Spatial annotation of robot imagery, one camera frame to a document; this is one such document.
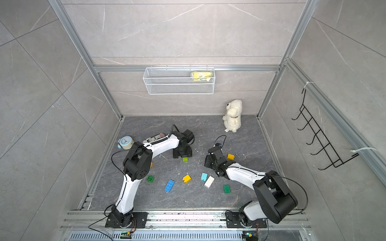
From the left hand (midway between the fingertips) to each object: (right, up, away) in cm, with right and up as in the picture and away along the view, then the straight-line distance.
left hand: (188, 154), depth 97 cm
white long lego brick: (+13, -14, -11) cm, 22 cm away
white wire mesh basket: (-5, +50, +4) cm, 50 cm away
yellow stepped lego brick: (0, -12, -11) cm, 16 cm away
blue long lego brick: (-10, -16, -13) cm, 23 cm away
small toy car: (-26, +9, +4) cm, 28 cm away
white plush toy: (+31, +23, +8) cm, 40 cm away
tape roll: (-42, +8, +2) cm, 43 cm away
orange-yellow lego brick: (-12, +3, -39) cm, 41 cm away
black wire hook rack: (+61, +10, -34) cm, 71 cm away
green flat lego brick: (+23, -17, -13) cm, 32 cm away
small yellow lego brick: (+28, -1, -2) cm, 28 cm away
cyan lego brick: (+10, -11, -10) cm, 18 cm away
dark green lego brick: (-21, -12, -11) cm, 27 cm away
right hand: (+13, -2, -6) cm, 15 cm away
